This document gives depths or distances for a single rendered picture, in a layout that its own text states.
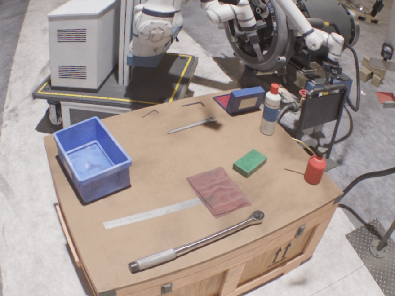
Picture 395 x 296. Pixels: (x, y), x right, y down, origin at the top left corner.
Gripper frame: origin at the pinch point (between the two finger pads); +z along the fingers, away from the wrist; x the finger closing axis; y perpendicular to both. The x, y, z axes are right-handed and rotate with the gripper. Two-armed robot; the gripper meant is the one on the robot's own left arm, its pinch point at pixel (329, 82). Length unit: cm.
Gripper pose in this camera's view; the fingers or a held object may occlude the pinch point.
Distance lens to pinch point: 225.9
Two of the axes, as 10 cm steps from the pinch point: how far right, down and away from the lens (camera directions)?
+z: -0.6, 7.7, 6.4
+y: -0.2, 6.4, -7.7
